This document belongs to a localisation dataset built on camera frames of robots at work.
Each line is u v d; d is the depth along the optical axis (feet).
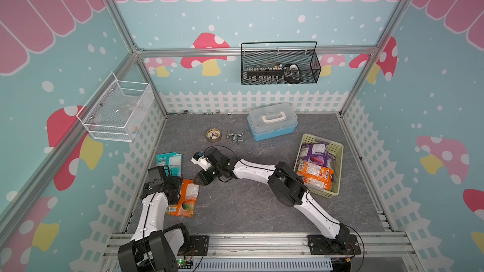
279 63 3.07
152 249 1.35
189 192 2.86
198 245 2.45
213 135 3.56
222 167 2.48
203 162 2.75
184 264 2.39
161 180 2.16
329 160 3.14
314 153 3.07
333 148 3.25
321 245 2.43
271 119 3.37
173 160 3.21
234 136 3.51
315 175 2.87
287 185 1.96
